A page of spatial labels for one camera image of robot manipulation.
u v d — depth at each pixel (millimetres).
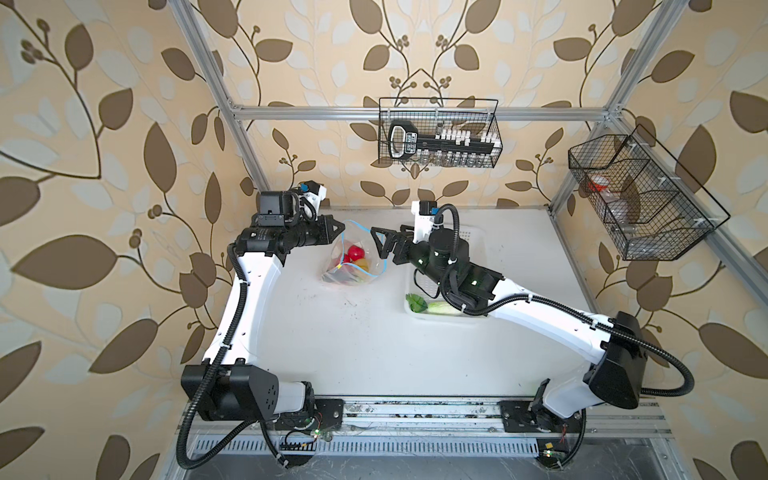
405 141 833
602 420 731
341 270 761
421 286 630
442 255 514
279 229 522
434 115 903
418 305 866
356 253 1008
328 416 741
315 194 660
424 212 596
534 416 654
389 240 598
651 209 731
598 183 808
